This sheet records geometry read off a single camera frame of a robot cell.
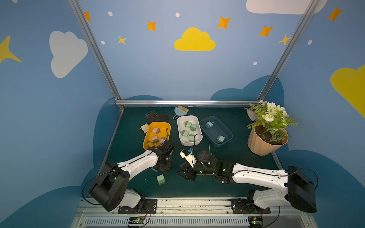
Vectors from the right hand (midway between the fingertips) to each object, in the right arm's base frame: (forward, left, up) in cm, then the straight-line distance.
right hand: (180, 167), depth 72 cm
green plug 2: (+38, -6, -15) cm, 41 cm away
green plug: (+40, -2, -14) cm, 42 cm away
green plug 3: (+32, 0, -14) cm, 35 cm away
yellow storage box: (+31, +21, -15) cm, 40 cm away
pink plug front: (+25, +16, -17) cm, 35 cm away
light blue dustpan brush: (+55, +5, -15) cm, 58 cm away
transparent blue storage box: (+36, -23, -16) cm, 45 cm away
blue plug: (+40, -18, -14) cm, 46 cm away
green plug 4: (+28, -5, -14) cm, 32 cm away
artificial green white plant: (+25, -49, +14) cm, 56 cm away
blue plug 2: (+28, -26, -14) cm, 41 cm away
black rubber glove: (+45, +26, -12) cm, 53 cm away
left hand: (+7, +10, -14) cm, 18 cm away
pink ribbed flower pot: (+18, -47, +1) cm, 50 cm away
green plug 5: (-3, +12, -14) cm, 18 cm away
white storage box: (+36, -4, -16) cm, 39 cm away
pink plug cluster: (+24, +20, -13) cm, 34 cm away
